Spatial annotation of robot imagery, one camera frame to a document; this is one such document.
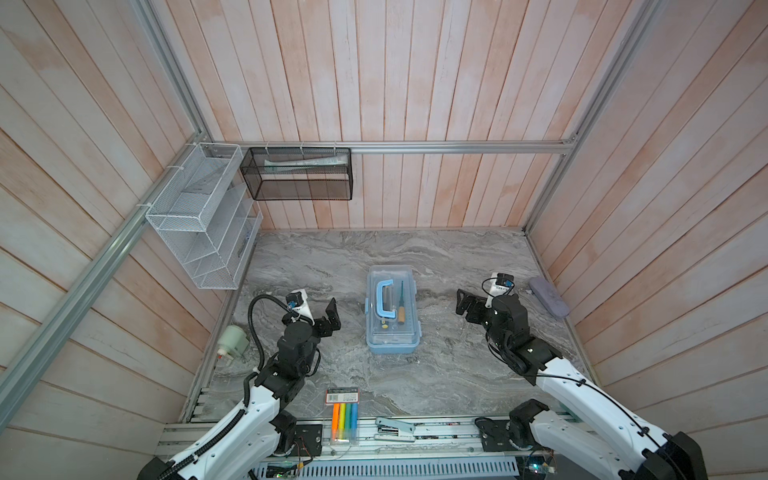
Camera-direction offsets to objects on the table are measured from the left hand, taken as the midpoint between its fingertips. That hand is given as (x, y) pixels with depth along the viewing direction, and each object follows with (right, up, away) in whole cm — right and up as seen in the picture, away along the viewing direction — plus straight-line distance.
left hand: (321, 306), depth 81 cm
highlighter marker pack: (+7, -28, -4) cm, 29 cm away
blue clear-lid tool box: (+18, -8, +1) cm, 20 cm away
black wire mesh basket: (-12, +43, +23) cm, 51 cm away
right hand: (+42, +4, +1) cm, 42 cm away
